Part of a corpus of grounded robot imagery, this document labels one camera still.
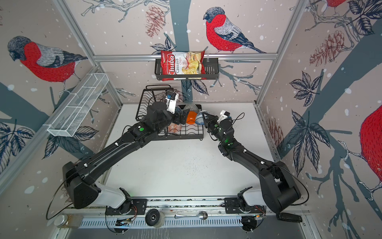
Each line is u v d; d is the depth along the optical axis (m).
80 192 0.39
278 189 0.42
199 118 0.79
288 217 0.69
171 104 0.60
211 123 0.71
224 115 0.76
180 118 0.65
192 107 1.10
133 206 0.73
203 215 0.72
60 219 0.62
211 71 0.95
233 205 0.72
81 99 0.81
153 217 0.61
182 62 0.88
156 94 0.98
